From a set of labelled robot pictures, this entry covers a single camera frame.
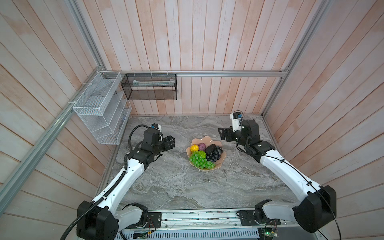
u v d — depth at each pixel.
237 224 0.73
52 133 0.56
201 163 0.86
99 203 0.40
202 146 0.95
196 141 1.00
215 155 0.89
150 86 1.04
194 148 0.93
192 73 0.99
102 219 0.38
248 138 0.59
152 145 0.59
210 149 0.95
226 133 0.70
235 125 0.70
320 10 0.70
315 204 0.39
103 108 0.73
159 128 0.73
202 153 0.90
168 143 0.70
